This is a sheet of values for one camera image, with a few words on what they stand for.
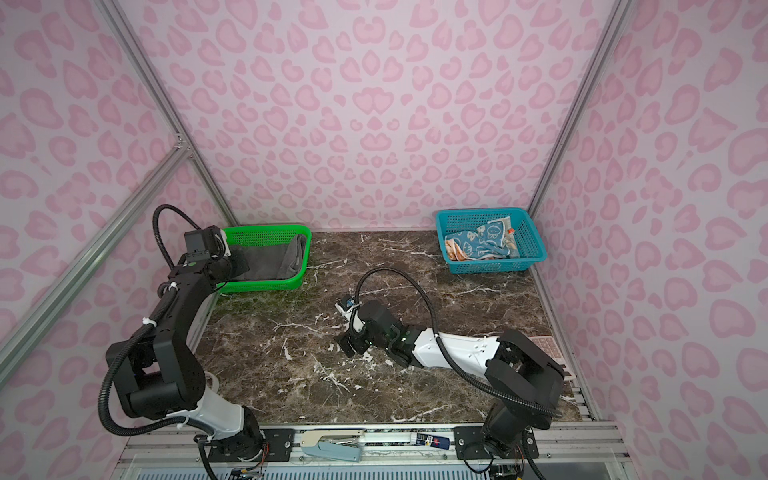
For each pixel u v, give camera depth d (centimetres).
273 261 104
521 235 113
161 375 45
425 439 72
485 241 110
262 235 117
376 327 62
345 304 70
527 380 43
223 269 77
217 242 72
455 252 102
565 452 73
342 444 72
